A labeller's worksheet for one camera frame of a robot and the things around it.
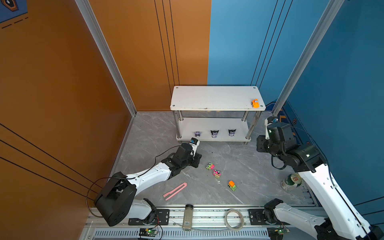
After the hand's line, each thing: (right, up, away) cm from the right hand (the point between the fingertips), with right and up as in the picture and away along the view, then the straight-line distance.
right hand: (257, 139), depth 68 cm
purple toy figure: (-28, +1, +26) cm, 38 cm away
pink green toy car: (-17, -22, +17) cm, 32 cm away
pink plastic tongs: (-35, -27, +14) cm, 46 cm away
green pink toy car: (-20, -18, +21) cm, 34 cm away
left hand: (-26, -10, +17) cm, 32 cm away
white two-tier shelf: (-13, +16, +51) cm, 55 cm away
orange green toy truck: (-9, -27, +12) cm, 31 cm away
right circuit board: (+10, -45, +2) cm, 46 cm away
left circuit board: (-53, -45, +3) cm, 69 cm away
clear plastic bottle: (-33, -38, +2) cm, 50 cm away
